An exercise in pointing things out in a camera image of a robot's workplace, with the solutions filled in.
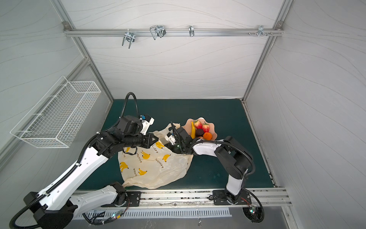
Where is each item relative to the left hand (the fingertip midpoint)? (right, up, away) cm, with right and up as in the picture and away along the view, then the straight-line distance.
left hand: (156, 140), depth 68 cm
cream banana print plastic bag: (-2, -14, +5) cm, 15 cm away
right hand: (0, -12, +12) cm, 17 cm away
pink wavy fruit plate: (+16, +4, +28) cm, 32 cm away
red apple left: (+23, +5, +30) cm, 38 cm away
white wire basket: (-49, +10, 0) cm, 50 cm away
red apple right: (+28, +3, +27) cm, 39 cm away
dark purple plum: (+24, 0, +27) cm, 36 cm away
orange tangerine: (+29, -2, +25) cm, 38 cm away
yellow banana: (+20, +1, +30) cm, 35 cm away
